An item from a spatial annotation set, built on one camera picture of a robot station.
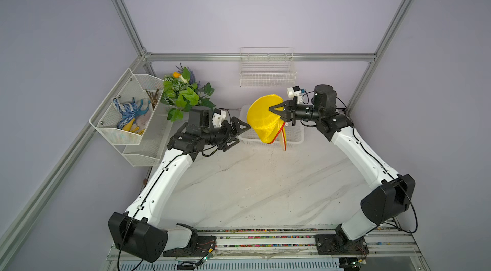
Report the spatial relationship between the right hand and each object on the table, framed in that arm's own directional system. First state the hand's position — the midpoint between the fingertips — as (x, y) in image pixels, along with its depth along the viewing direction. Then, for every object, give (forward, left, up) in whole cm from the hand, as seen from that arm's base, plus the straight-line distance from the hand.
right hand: (269, 112), depth 69 cm
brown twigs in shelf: (+16, +50, -5) cm, 53 cm away
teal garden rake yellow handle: (+9, +55, -6) cm, 56 cm away
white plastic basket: (+14, -16, -31) cm, 38 cm away
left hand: (-5, +9, -5) cm, 12 cm away
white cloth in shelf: (+4, +51, -6) cm, 52 cm away
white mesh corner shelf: (+3, +53, -5) cm, 54 cm away
